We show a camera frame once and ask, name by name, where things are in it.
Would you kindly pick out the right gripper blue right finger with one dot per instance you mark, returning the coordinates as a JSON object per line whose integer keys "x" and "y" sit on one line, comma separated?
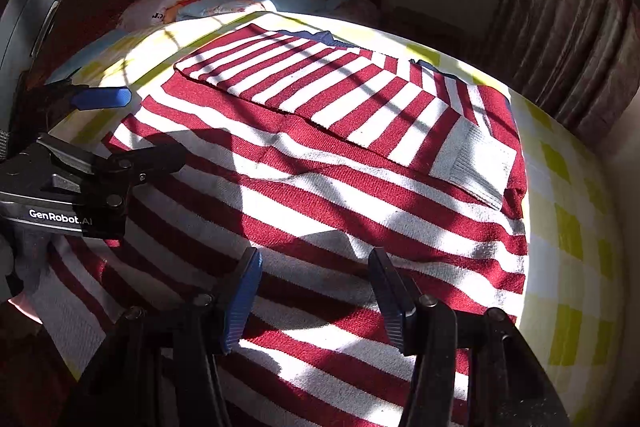
{"x": 398, "y": 300}

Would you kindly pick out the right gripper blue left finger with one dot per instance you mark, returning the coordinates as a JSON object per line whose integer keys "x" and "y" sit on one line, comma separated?
{"x": 236, "y": 298}

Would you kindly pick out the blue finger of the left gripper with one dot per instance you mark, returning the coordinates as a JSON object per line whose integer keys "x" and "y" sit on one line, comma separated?
{"x": 86, "y": 98}

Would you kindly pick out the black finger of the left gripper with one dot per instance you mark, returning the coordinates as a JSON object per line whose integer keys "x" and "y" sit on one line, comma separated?
{"x": 147, "y": 164}

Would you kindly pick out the red white striped sweater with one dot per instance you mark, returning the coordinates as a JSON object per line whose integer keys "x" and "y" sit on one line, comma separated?
{"x": 314, "y": 155}

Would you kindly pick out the green white checked bedsheet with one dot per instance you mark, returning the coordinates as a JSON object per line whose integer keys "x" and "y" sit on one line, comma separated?
{"x": 572, "y": 310}

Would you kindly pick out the brown patterned curtain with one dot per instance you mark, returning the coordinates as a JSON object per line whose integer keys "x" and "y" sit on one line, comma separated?
{"x": 578, "y": 60}

